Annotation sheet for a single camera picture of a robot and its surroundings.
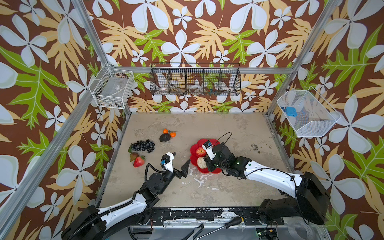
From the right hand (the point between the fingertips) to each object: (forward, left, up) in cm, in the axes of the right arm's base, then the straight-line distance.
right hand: (203, 158), depth 82 cm
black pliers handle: (-32, +4, -12) cm, 35 cm away
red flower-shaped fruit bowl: (+6, +4, -9) cm, 12 cm away
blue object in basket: (+23, -52, +14) cm, 59 cm away
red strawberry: (+2, +39, -8) cm, 40 cm away
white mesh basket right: (+18, -59, +16) cm, 64 cm away
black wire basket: (+47, +5, +20) cm, 52 cm away
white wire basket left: (+35, +53, +23) cm, 67 cm away
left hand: (-1, +12, +7) cm, 14 cm away
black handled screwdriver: (-29, -15, -11) cm, 34 cm away
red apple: (+7, +1, -6) cm, 9 cm away
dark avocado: (+20, +25, -8) cm, 33 cm away
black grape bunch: (+15, +35, -9) cm, 39 cm away
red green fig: (+7, +43, -9) cm, 45 cm away
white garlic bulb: (-1, +1, -4) cm, 4 cm away
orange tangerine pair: (+25, +20, -10) cm, 33 cm away
